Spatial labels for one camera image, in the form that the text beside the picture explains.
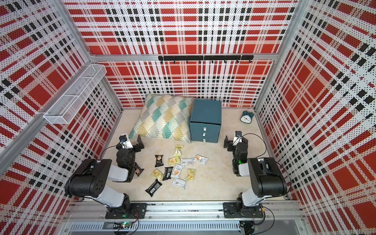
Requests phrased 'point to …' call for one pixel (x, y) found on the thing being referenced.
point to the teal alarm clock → (246, 117)
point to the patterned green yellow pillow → (164, 116)
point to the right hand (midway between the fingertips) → (236, 135)
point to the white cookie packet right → (201, 159)
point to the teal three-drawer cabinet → (205, 120)
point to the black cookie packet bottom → (153, 187)
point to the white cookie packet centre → (187, 161)
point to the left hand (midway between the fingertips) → (135, 136)
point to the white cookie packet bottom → (179, 182)
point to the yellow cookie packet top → (177, 152)
